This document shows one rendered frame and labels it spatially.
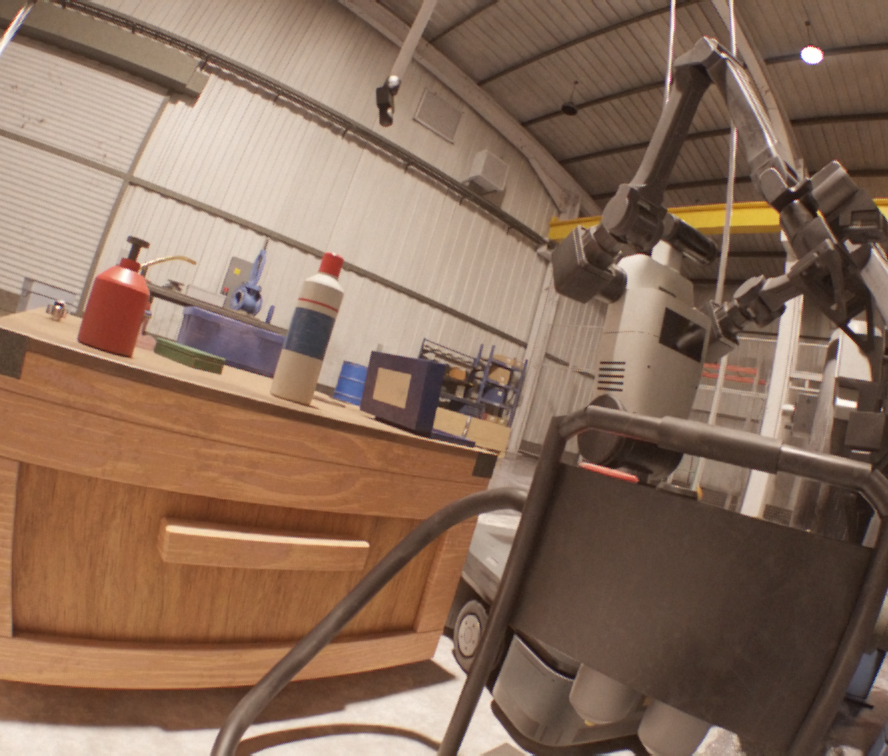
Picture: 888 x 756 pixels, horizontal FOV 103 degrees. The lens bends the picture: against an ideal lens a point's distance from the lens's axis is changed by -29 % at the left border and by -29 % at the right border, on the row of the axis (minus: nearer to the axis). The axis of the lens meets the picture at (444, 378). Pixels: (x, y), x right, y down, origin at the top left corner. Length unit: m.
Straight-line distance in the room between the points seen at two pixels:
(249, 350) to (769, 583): 1.24
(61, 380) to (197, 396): 0.16
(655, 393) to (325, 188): 8.68
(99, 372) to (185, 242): 8.03
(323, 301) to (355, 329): 8.68
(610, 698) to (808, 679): 0.21
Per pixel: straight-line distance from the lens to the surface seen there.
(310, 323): 0.71
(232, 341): 1.34
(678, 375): 1.10
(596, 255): 1.02
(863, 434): 0.53
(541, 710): 0.86
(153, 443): 0.58
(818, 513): 0.95
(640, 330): 1.05
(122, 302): 0.62
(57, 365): 0.56
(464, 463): 0.83
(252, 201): 8.89
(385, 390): 0.84
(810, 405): 1.29
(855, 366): 0.90
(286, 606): 0.76
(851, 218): 0.66
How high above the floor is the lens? 0.52
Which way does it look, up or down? 4 degrees up
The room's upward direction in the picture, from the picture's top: 16 degrees clockwise
